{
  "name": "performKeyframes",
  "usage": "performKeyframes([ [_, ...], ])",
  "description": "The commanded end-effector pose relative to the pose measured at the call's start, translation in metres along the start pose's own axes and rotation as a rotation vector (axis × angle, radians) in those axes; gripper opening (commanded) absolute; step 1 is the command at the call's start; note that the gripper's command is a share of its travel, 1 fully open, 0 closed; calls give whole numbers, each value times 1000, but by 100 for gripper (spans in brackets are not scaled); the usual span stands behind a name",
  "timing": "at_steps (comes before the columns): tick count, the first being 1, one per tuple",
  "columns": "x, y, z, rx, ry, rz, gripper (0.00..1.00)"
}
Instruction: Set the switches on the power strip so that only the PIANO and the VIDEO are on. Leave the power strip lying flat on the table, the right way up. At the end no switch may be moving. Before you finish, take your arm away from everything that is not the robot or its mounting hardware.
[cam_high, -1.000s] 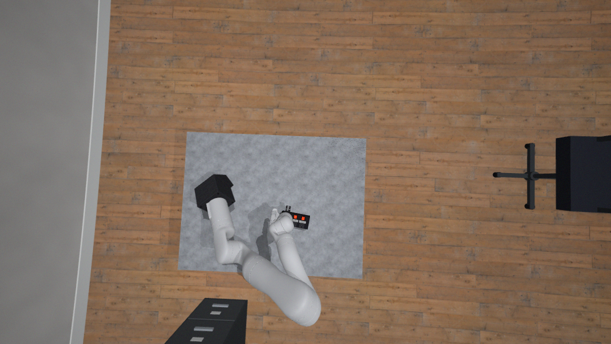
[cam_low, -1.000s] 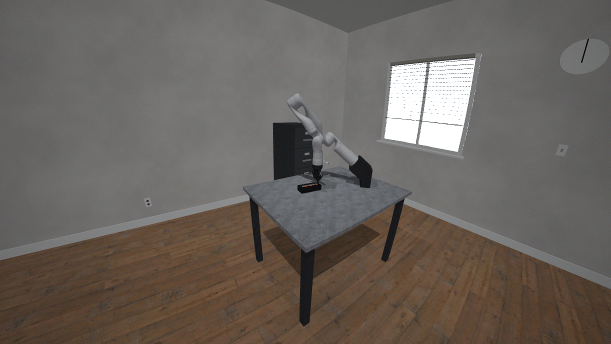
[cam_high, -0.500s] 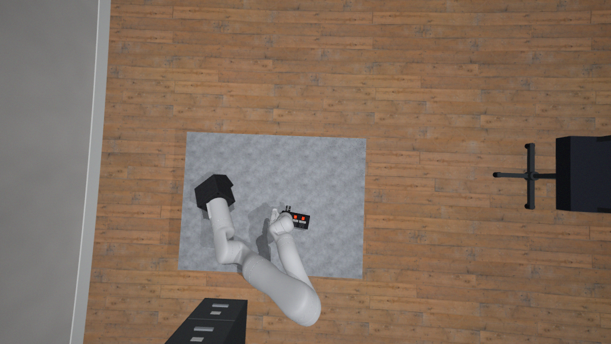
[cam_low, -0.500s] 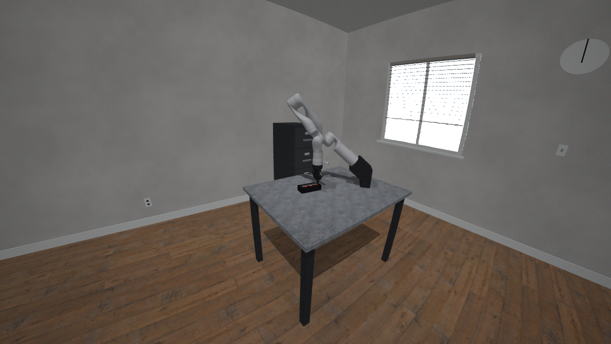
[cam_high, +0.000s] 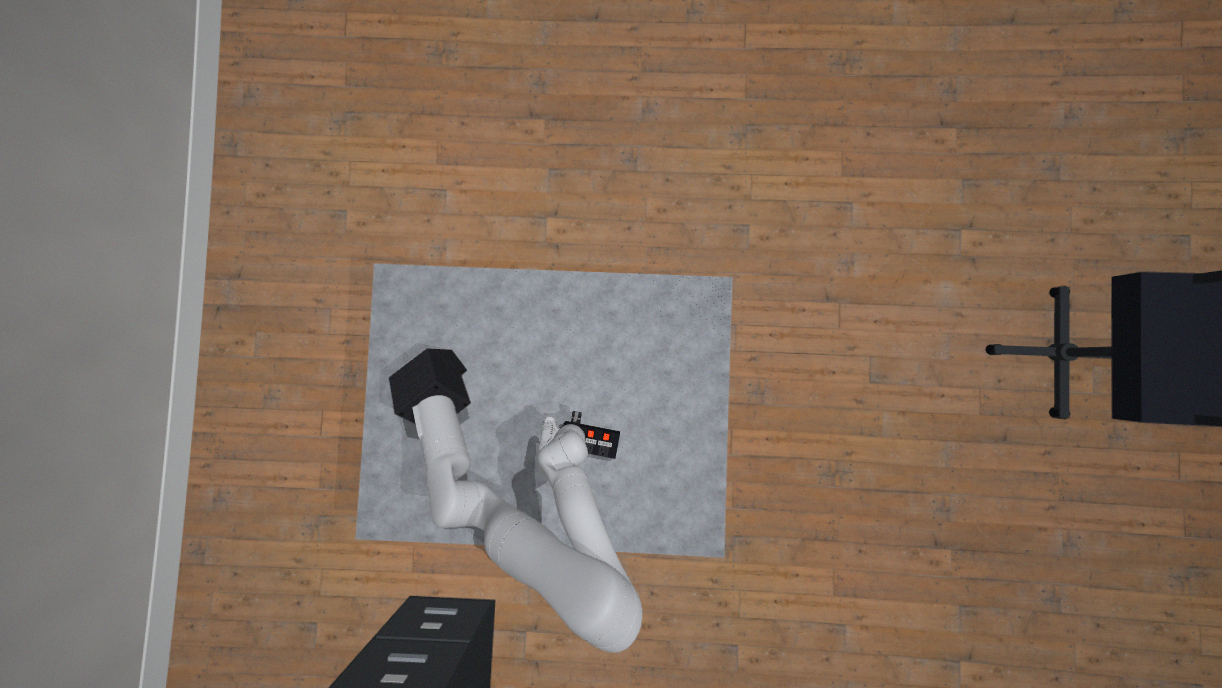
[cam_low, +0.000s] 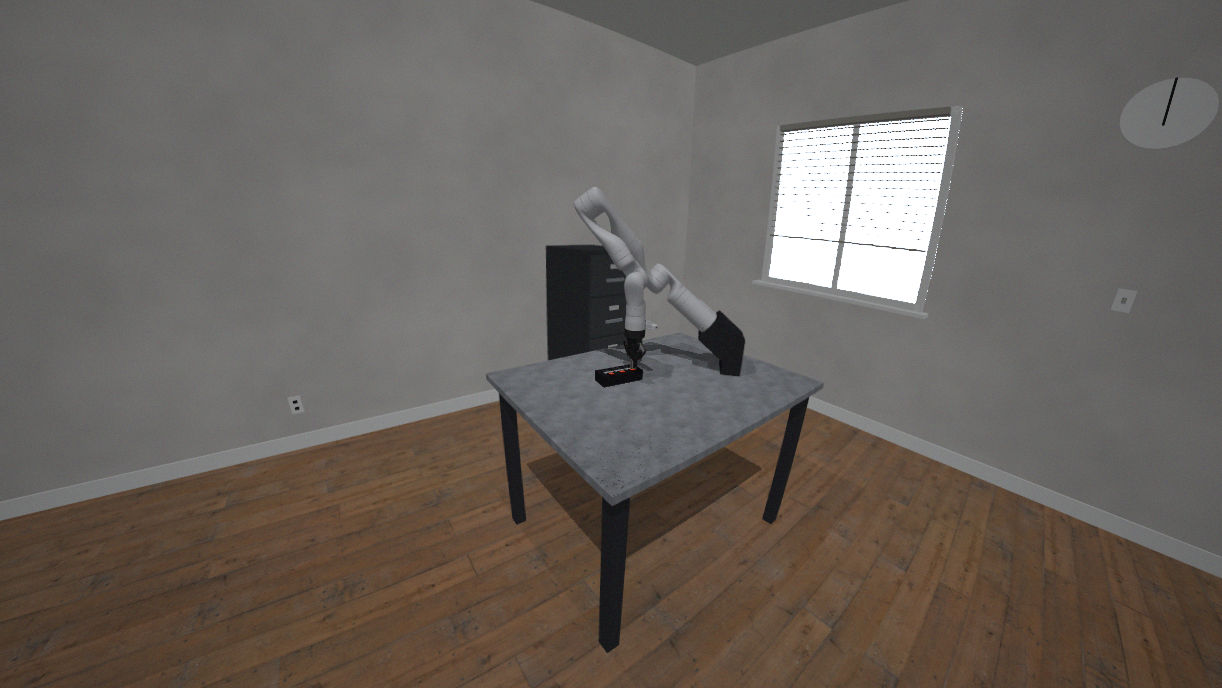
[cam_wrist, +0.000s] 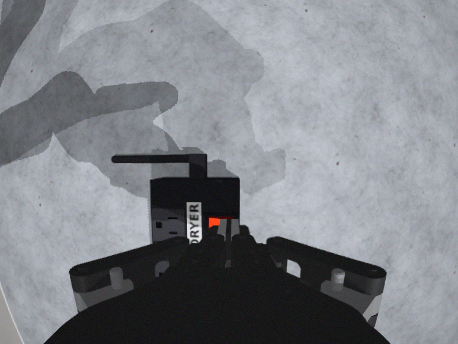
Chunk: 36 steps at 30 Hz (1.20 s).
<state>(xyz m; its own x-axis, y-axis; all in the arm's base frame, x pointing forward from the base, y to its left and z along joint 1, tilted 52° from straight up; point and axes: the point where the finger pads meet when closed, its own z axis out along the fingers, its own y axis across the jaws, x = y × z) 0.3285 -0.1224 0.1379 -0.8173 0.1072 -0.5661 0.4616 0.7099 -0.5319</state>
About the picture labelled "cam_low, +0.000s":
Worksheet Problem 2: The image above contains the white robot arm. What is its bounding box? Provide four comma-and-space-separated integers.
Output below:
574, 187, 717, 332

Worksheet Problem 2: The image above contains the black power strip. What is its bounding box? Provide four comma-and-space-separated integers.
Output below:
595, 364, 643, 387

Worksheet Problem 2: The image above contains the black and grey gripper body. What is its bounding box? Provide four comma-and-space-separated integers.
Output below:
624, 329, 645, 352

